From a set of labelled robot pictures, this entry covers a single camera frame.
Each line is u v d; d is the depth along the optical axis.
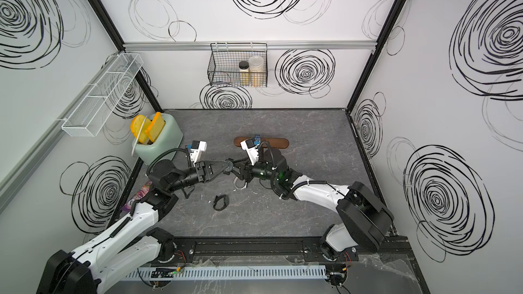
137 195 0.84
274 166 0.60
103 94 0.78
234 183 0.91
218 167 0.67
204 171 0.63
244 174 0.67
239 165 0.68
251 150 0.69
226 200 0.84
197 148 0.67
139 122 0.86
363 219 0.42
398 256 0.74
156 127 0.85
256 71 0.85
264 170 0.67
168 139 0.89
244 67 0.84
